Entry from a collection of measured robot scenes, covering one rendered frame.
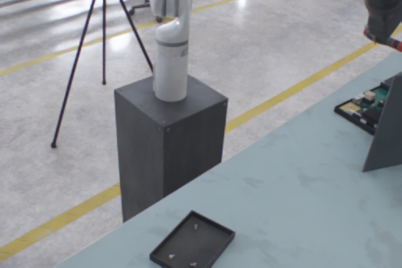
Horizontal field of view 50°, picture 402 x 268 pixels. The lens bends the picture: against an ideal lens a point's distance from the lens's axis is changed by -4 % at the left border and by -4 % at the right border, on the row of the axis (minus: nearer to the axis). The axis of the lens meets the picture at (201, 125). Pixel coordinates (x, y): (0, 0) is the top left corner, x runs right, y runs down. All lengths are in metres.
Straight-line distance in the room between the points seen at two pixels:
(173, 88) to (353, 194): 0.62
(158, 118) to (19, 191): 1.25
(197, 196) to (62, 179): 1.62
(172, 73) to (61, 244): 1.07
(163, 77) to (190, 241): 0.64
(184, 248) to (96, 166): 1.73
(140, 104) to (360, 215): 0.70
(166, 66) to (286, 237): 0.65
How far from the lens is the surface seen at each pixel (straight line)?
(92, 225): 2.08
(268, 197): 0.77
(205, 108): 1.25
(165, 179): 1.28
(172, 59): 1.20
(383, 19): 0.87
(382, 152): 0.87
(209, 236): 0.69
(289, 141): 0.90
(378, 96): 1.12
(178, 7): 1.14
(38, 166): 2.43
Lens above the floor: 1.53
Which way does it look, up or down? 35 degrees down
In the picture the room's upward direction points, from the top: 4 degrees clockwise
